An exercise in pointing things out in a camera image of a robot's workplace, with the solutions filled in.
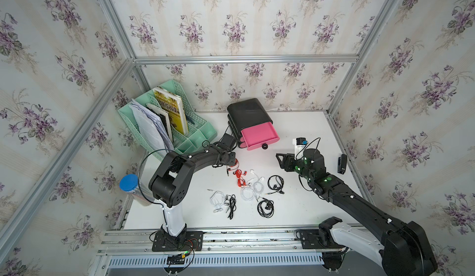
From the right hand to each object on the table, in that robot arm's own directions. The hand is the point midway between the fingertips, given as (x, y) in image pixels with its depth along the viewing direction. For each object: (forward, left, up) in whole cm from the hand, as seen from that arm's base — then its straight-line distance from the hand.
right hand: (283, 155), depth 82 cm
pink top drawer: (+10, +10, +1) cm, 14 cm away
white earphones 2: (-15, +30, -14) cm, 37 cm away
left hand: (+5, +25, -14) cm, 29 cm away
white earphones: (-10, +13, -15) cm, 22 cm away
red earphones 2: (-7, +19, -14) cm, 25 cm away
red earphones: (+2, +22, -14) cm, 26 cm away
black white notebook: (+17, +58, +5) cm, 60 cm away
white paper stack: (+4, +57, +13) cm, 59 cm away
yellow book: (+23, +54, +9) cm, 60 cm away
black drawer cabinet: (+25, +18, +1) cm, 31 cm away
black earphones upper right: (-11, 0, -14) cm, 18 cm away
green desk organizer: (+19, +42, -7) cm, 47 cm away
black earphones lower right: (-19, +8, -15) cm, 25 cm away
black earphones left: (-19, +23, -14) cm, 33 cm away
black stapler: (+3, -33, -12) cm, 35 cm away
